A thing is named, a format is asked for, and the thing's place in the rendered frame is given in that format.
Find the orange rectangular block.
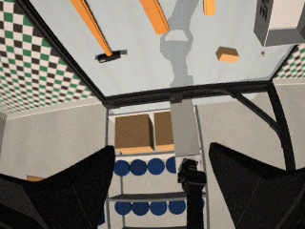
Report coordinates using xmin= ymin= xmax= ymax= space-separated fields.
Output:
xmin=215 ymin=47 xmax=239 ymax=63

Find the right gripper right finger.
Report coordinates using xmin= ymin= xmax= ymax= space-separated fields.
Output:
xmin=209 ymin=142 xmax=305 ymax=229

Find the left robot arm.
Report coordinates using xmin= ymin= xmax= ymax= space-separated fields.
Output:
xmin=177 ymin=158 xmax=207 ymax=229

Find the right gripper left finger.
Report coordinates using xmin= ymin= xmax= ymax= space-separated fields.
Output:
xmin=0 ymin=145 xmax=115 ymax=229

